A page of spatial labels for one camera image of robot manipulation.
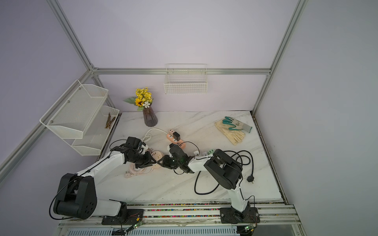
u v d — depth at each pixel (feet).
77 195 1.38
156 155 2.94
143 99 3.05
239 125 3.66
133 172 2.88
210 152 2.96
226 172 1.66
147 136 3.42
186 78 3.14
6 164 1.65
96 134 3.03
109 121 3.16
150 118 3.55
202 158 1.98
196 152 2.90
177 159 2.40
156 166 2.83
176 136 3.22
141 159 2.45
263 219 2.40
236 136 3.43
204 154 2.90
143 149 2.68
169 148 2.87
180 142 3.29
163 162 2.74
